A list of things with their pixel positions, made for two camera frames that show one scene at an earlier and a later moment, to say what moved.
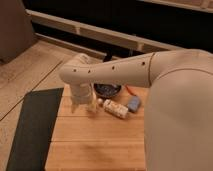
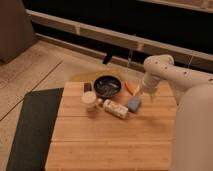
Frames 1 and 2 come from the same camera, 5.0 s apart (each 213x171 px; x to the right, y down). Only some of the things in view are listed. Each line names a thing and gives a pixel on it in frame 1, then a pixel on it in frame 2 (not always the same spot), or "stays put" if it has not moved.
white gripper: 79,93 → 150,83
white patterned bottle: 117,109 stays put
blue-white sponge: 134,103 stays put
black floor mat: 37,117 stays put
